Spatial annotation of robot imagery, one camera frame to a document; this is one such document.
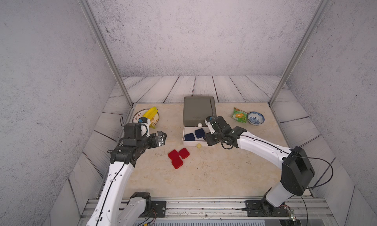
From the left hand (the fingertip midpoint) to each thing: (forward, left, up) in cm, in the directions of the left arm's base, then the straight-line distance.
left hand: (161, 135), depth 75 cm
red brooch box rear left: (0, -5, -22) cm, 23 cm away
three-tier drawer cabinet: (+20, -19, -3) cm, 28 cm away
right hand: (+5, -25, -9) cm, 27 cm away
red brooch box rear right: (+1, -11, -22) cm, 24 cm away
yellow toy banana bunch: (+31, +14, -18) cm, 38 cm away
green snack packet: (+27, -50, -17) cm, 59 cm away
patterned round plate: (+27, +13, -22) cm, 37 cm away
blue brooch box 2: (+8, -14, -14) cm, 22 cm away
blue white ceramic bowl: (+27, -63, -21) cm, 72 cm away
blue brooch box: (+10, -21, -14) cm, 27 cm away
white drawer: (+14, -14, -15) cm, 25 cm away
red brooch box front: (-4, -7, -22) cm, 23 cm away
